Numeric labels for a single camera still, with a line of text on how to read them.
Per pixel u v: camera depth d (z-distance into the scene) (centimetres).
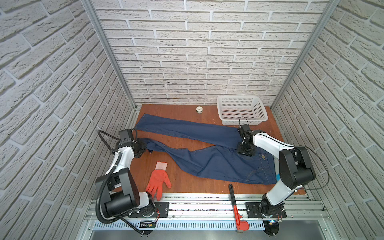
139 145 80
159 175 84
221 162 89
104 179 42
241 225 68
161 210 73
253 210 74
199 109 117
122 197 42
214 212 74
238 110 118
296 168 47
